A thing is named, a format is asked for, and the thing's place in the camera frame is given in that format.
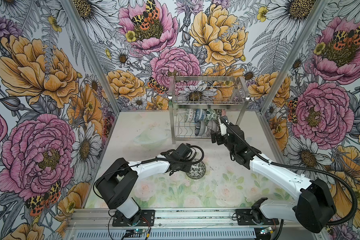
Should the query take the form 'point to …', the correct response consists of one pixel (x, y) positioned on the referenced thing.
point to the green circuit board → (140, 231)
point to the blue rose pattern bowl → (197, 115)
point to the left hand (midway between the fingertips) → (186, 168)
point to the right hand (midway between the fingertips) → (219, 131)
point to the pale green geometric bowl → (189, 114)
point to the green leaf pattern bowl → (210, 115)
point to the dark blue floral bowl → (197, 128)
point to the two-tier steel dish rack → (197, 102)
